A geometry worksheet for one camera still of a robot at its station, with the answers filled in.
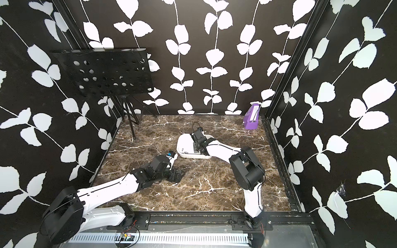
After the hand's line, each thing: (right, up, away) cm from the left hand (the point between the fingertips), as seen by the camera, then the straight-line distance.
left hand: (180, 169), depth 83 cm
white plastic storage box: (0, +10, +18) cm, 21 cm away
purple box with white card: (+46, +30, +24) cm, 60 cm away
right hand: (+9, +13, +13) cm, 21 cm away
